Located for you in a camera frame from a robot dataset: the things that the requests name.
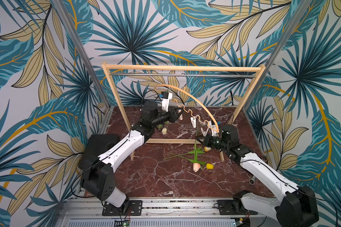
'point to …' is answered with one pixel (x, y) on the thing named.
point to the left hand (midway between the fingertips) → (183, 110)
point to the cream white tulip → (164, 130)
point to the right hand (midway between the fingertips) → (195, 137)
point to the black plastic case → (97, 144)
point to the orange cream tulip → (206, 149)
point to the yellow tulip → (210, 166)
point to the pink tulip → (196, 164)
